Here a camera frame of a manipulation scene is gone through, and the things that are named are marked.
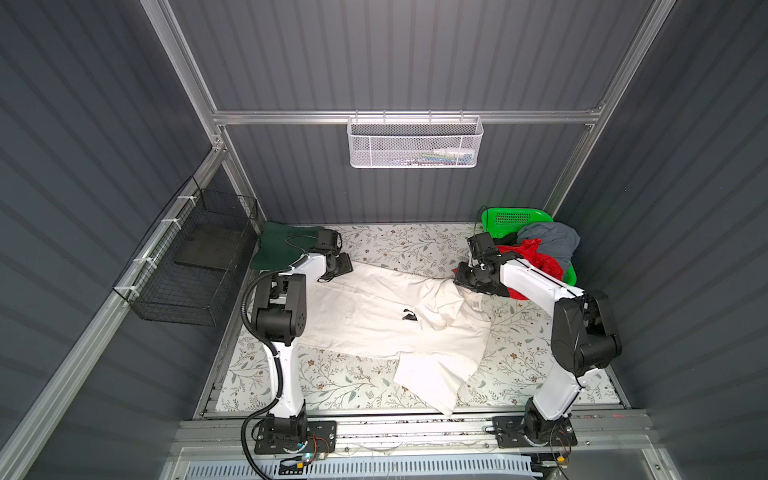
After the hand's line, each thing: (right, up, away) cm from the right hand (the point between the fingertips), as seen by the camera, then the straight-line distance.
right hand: (461, 281), depth 94 cm
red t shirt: (+21, +9, 0) cm, 23 cm away
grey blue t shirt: (+34, +13, +6) cm, 38 cm away
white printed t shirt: (-9, -14, -3) cm, 17 cm away
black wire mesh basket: (-74, +5, -22) cm, 77 cm away
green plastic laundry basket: (+20, +22, +21) cm, 36 cm away
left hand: (-40, +4, +11) cm, 41 cm away
